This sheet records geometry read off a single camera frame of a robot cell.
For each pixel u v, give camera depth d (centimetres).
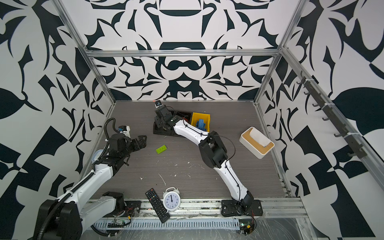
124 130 75
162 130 102
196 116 102
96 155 88
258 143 92
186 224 71
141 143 78
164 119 74
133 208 73
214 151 58
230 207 74
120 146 65
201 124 99
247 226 71
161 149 94
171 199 75
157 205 74
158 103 83
